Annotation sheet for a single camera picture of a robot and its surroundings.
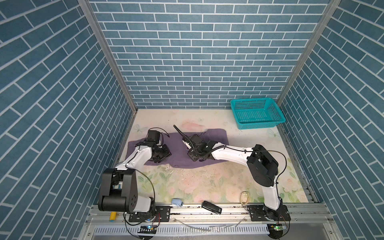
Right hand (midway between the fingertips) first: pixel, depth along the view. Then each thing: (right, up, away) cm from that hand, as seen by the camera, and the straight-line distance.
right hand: (190, 150), depth 91 cm
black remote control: (+12, -25, -17) cm, 33 cm away
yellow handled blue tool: (-37, -29, -19) cm, 51 cm away
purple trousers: (-8, +1, +3) cm, 8 cm away
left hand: (-12, -2, -2) cm, 12 cm away
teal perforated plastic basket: (+53, +25, +28) cm, 65 cm away
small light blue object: (-5, -23, -16) cm, 29 cm away
